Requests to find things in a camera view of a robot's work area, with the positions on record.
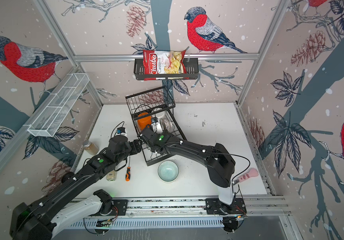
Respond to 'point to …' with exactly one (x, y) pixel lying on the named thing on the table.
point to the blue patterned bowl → (153, 120)
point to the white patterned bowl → (166, 124)
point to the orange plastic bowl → (143, 122)
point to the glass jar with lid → (90, 148)
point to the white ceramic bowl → (161, 115)
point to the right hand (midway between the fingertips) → (158, 137)
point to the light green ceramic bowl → (168, 171)
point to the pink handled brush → (253, 172)
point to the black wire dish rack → (155, 107)
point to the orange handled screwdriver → (128, 172)
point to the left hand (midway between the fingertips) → (137, 142)
